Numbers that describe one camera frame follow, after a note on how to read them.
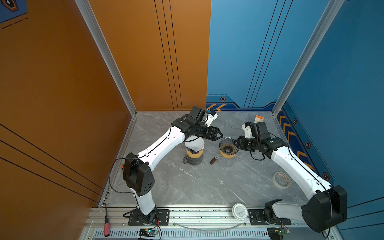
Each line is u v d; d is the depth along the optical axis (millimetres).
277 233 706
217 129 696
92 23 741
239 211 698
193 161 888
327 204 388
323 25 752
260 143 600
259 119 1021
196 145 852
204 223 725
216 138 686
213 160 874
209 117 725
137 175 452
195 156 847
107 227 702
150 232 707
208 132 682
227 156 828
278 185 828
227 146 850
